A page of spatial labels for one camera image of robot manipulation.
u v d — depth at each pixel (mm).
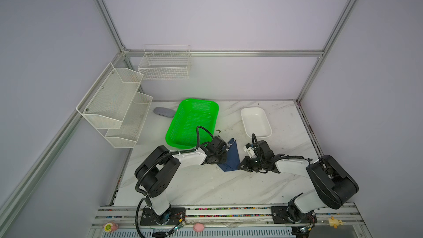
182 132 1041
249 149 858
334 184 446
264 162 714
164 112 1106
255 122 1077
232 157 935
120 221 733
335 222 681
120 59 873
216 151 720
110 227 673
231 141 983
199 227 700
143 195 504
